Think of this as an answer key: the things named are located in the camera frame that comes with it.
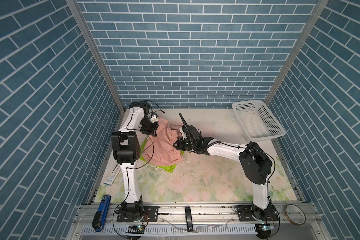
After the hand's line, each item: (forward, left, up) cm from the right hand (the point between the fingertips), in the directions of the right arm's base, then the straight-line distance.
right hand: (171, 144), depth 88 cm
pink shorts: (-4, +6, -1) cm, 8 cm away
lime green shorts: (-5, -7, -1) cm, 9 cm away
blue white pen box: (-18, +32, -9) cm, 38 cm away
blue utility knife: (-38, +28, -7) cm, 48 cm away
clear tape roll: (-31, -62, -12) cm, 71 cm away
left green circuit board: (-41, +11, -14) cm, 45 cm away
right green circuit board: (-37, -50, -15) cm, 64 cm away
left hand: (+8, +12, -1) cm, 14 cm away
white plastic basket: (+34, -61, -13) cm, 71 cm away
